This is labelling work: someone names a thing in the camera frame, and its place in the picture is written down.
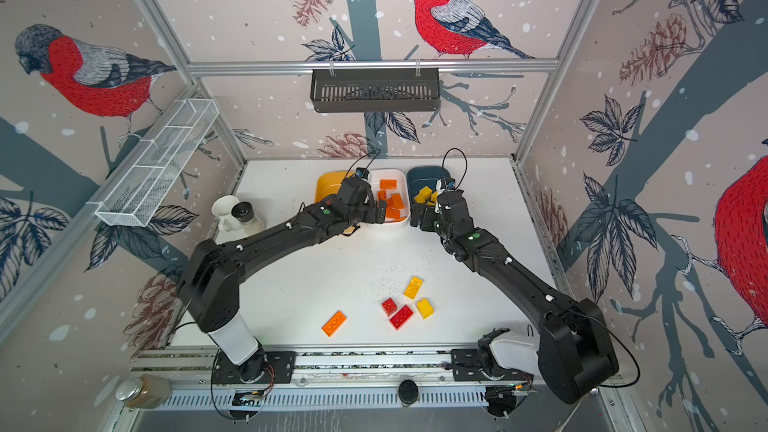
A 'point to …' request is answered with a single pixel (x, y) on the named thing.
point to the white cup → (222, 207)
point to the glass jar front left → (145, 391)
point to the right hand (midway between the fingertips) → (423, 210)
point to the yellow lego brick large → (413, 286)
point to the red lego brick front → (401, 317)
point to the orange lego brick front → (333, 324)
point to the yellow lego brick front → (425, 309)
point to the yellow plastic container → (328, 184)
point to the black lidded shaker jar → (244, 213)
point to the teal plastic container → (419, 177)
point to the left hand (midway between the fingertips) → (374, 203)
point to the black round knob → (408, 391)
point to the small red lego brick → (389, 306)
